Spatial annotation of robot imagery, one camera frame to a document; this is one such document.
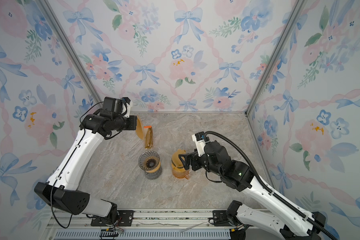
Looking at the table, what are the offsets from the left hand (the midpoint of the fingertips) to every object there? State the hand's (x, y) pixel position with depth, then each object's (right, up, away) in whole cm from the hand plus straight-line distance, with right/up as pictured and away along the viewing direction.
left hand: (137, 120), depth 74 cm
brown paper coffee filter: (+20, -23, +6) cm, 31 cm away
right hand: (+25, -14, -8) cm, 30 cm away
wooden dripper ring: (+8, -25, +1) cm, 27 cm away
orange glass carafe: (+22, -31, +14) cm, 40 cm away
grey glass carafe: (+7, -30, +9) cm, 32 cm away
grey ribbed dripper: (+4, -22, +7) cm, 23 cm away
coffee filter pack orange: (+1, -10, +23) cm, 25 cm away
